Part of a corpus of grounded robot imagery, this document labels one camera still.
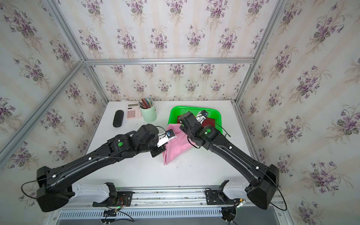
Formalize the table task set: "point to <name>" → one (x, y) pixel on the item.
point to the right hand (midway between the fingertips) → (185, 124)
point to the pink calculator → (133, 111)
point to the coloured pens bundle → (146, 103)
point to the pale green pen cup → (149, 115)
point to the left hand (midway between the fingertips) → (168, 144)
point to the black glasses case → (118, 118)
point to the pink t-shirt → (176, 147)
